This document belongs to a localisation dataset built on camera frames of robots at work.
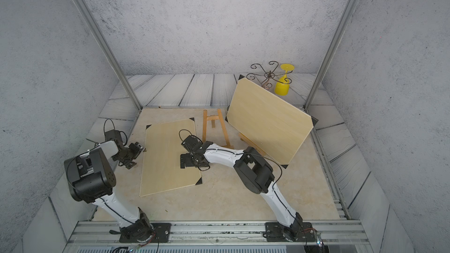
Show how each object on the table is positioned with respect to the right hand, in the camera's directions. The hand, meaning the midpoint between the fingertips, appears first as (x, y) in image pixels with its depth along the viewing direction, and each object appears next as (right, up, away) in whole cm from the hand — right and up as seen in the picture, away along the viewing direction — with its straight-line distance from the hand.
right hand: (188, 165), depth 91 cm
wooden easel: (+9, +24, -4) cm, 26 cm away
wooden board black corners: (-14, -3, +1) cm, 15 cm away
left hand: (-26, +5, +5) cm, 27 cm away
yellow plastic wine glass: (+51, +42, +8) cm, 66 cm away
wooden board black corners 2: (+43, +20, -7) cm, 48 cm away
